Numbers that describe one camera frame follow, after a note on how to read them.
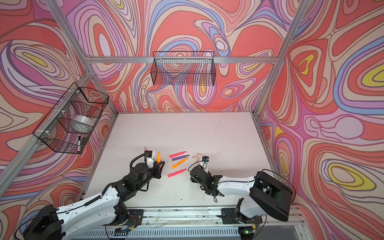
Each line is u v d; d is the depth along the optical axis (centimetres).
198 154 96
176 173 88
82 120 73
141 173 61
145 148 99
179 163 92
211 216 75
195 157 96
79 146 72
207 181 65
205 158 78
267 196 43
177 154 96
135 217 73
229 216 73
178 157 95
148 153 70
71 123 70
